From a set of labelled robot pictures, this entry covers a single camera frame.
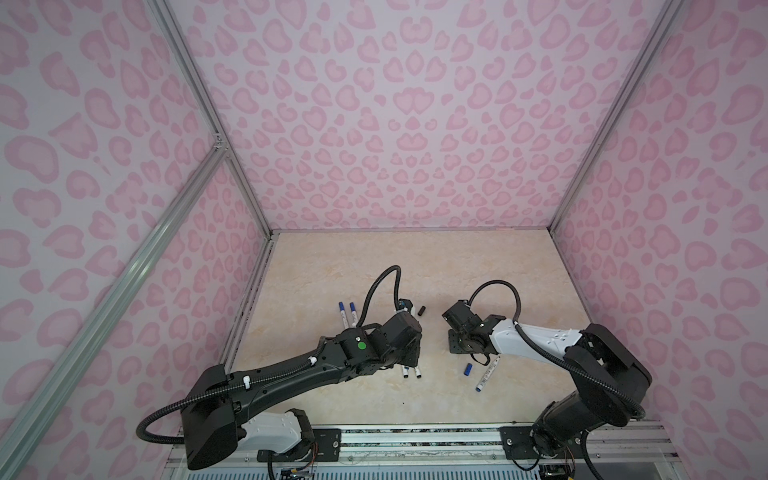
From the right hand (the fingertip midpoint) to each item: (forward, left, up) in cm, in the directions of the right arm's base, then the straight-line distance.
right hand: (457, 341), depth 90 cm
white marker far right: (-9, -8, 0) cm, 12 cm away
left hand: (-7, +12, +14) cm, 20 cm away
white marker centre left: (-9, +16, +1) cm, 18 cm away
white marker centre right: (-9, +12, +1) cm, 15 cm away
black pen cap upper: (+10, +10, -1) cm, 15 cm away
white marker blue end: (+8, +32, +1) cm, 33 cm away
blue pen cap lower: (-8, -2, -1) cm, 8 cm away
